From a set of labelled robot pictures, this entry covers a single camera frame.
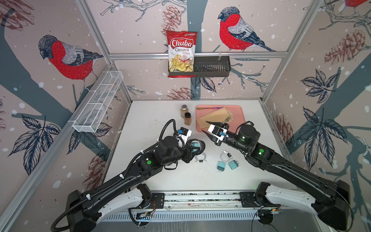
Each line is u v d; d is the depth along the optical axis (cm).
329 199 39
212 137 58
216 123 61
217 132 50
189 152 60
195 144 67
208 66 107
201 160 88
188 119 100
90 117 71
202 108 114
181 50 83
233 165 84
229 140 57
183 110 103
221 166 83
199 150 67
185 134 62
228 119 107
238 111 114
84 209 39
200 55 94
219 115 111
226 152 90
